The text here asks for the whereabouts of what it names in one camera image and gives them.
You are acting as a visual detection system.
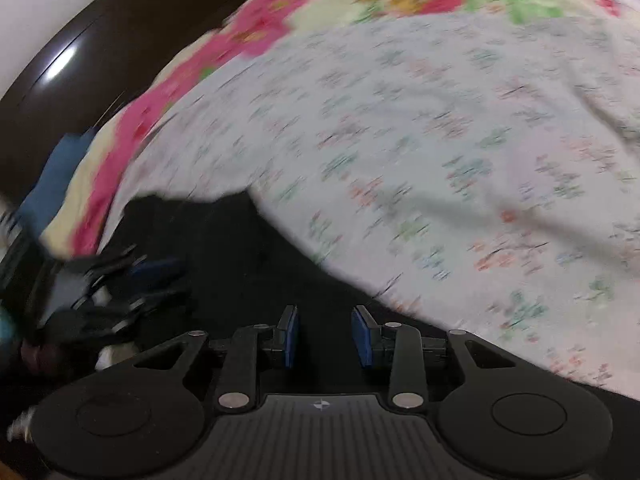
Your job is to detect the pink strawberry printed quilt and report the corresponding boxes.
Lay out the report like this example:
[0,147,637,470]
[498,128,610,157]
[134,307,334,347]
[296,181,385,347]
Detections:
[40,0,640,257]

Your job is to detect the dark brown wooden headboard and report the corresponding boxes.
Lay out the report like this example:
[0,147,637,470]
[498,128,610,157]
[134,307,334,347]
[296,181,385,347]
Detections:
[0,0,281,221]

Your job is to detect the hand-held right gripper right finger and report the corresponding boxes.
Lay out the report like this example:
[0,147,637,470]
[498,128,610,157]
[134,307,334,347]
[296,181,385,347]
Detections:
[350,304,517,412]

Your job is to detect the black pants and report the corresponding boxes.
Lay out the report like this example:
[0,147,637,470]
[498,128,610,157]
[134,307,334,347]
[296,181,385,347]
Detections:
[97,191,451,401]

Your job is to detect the blue cloth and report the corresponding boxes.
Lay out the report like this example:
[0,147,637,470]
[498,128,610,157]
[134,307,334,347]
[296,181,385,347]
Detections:
[17,132,97,243]

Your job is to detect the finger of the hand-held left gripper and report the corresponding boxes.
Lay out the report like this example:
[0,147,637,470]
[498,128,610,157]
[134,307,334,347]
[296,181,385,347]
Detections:
[122,286,193,318]
[125,256,185,283]

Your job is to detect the white floral bedsheet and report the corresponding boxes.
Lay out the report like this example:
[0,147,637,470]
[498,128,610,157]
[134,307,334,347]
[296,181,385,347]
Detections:
[97,9,640,397]

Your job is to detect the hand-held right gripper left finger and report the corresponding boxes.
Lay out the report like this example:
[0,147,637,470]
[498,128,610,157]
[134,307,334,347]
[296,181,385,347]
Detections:
[132,304,302,413]

